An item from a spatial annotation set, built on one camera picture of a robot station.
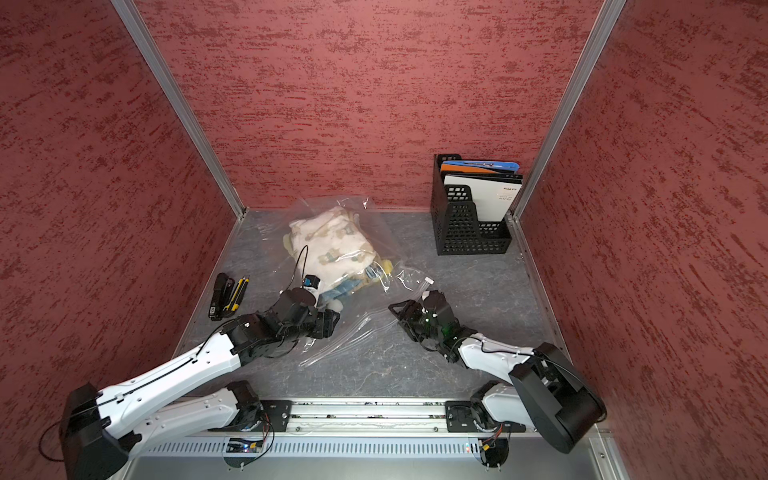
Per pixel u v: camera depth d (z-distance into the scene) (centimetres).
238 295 95
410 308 79
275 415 75
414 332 77
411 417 76
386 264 95
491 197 94
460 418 74
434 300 70
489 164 95
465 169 96
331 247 97
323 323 68
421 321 76
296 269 101
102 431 39
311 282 69
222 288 95
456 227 95
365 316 81
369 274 91
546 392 43
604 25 73
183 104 88
